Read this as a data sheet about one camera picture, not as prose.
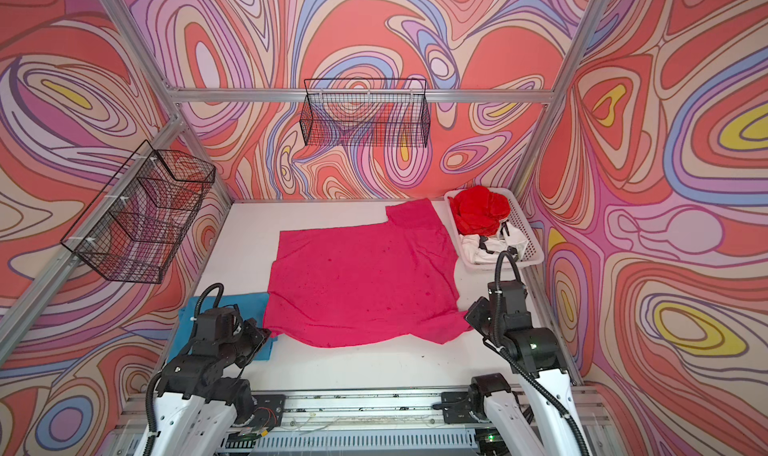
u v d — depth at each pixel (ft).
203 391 1.70
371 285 3.15
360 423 2.40
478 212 3.43
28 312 1.72
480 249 3.24
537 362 1.47
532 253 3.11
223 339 1.94
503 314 1.68
